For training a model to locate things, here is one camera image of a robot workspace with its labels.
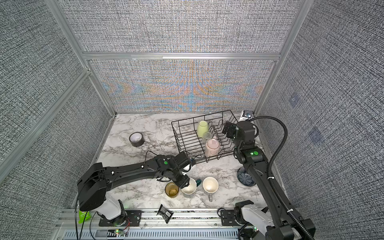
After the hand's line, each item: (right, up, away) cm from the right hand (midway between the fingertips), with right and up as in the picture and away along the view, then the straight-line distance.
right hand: (236, 122), depth 75 cm
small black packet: (-35, -45, -2) cm, 57 cm away
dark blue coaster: (+8, -32, +11) cm, 35 cm away
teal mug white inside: (-22, -33, +2) cm, 40 cm away
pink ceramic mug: (-11, -14, +9) cm, 20 cm away
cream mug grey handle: (-12, -35, +8) cm, 38 cm away
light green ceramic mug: (-16, -3, +22) cm, 27 cm away
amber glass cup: (-33, -37, +7) cm, 50 cm away
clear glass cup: (-13, -9, +23) cm, 28 cm away
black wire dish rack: (-16, -10, +27) cm, 33 cm away
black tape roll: (-61, -11, +29) cm, 68 cm away
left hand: (-25, -32, +3) cm, 41 cm away
